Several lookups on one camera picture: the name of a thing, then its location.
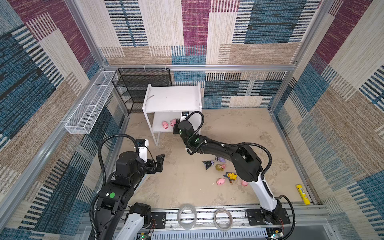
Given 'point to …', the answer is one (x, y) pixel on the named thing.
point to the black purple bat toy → (208, 163)
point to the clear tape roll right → (215, 221)
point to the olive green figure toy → (220, 167)
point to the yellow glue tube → (306, 199)
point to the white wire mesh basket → (83, 117)
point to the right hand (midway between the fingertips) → (176, 121)
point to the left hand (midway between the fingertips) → (154, 152)
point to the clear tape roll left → (184, 226)
